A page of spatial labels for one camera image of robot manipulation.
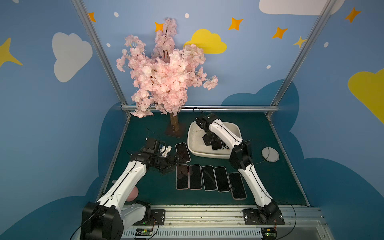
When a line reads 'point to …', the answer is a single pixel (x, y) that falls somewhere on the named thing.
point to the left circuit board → (143, 232)
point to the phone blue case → (223, 144)
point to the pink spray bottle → (133, 195)
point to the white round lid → (270, 154)
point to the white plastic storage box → (196, 145)
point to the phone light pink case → (221, 179)
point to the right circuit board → (268, 233)
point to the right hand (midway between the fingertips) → (217, 139)
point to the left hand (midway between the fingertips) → (180, 163)
